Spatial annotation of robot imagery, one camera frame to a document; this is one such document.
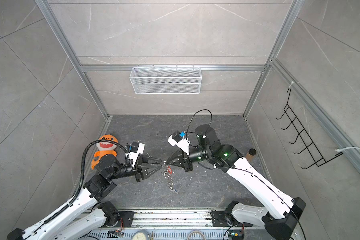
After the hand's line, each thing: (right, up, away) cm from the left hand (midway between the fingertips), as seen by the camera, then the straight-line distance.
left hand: (160, 162), depth 59 cm
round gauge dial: (-10, -35, +7) cm, 37 cm away
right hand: (+3, +1, 0) cm, 3 cm away
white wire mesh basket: (-3, +47, +42) cm, 63 cm away
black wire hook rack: (+65, +16, +13) cm, 68 cm away
